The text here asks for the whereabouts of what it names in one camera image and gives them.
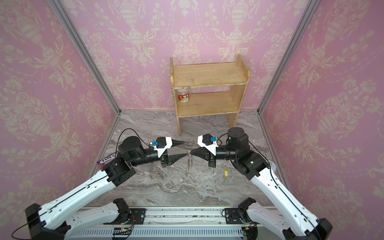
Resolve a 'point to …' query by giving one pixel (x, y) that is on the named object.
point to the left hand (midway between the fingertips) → (184, 149)
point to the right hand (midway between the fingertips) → (193, 151)
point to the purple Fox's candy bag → (101, 162)
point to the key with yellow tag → (226, 174)
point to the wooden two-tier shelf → (206, 89)
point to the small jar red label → (183, 95)
